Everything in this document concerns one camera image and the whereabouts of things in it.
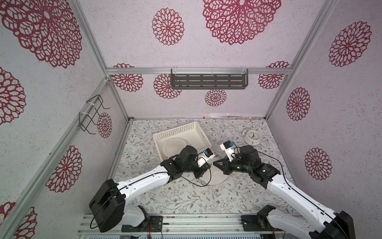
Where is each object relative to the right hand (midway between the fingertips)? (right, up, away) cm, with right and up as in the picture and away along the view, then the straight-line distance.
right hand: (216, 163), depth 76 cm
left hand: (-5, -1, +2) cm, 5 cm away
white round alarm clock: (+30, +12, +28) cm, 43 cm away
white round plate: (-24, +7, +22) cm, 33 cm away
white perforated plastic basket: (-13, +16, +37) cm, 42 cm away
